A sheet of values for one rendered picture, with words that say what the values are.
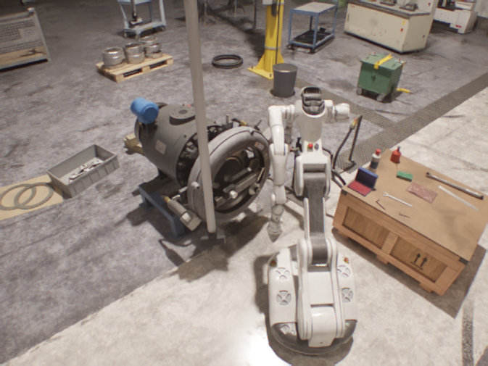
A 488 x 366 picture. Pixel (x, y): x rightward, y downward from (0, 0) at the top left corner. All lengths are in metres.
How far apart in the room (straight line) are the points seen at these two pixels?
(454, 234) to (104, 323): 2.47
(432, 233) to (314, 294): 0.98
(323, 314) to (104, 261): 1.73
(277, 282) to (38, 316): 1.70
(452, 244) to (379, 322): 0.72
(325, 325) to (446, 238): 1.06
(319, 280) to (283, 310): 0.30
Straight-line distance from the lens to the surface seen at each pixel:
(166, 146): 2.40
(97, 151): 3.89
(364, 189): 2.55
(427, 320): 2.59
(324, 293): 1.92
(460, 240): 2.50
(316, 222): 1.92
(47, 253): 3.03
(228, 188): 2.12
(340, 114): 2.08
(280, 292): 2.02
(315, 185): 1.92
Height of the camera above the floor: 2.05
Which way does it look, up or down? 40 degrees down
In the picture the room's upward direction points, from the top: straight up
